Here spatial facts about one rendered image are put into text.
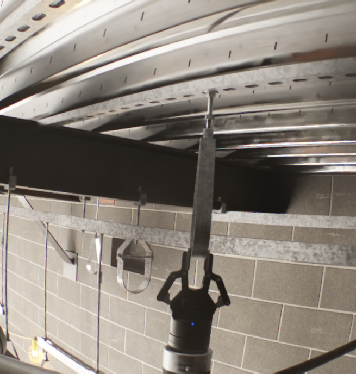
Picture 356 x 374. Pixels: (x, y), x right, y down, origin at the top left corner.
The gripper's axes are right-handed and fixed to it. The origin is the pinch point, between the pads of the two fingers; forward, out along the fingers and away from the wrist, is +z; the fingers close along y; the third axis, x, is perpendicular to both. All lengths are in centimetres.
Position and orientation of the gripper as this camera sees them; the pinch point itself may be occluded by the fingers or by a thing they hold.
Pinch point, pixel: (197, 259)
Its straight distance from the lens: 84.1
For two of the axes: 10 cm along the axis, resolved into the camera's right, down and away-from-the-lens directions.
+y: -10.0, -0.9, -0.4
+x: -0.5, 0.7, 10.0
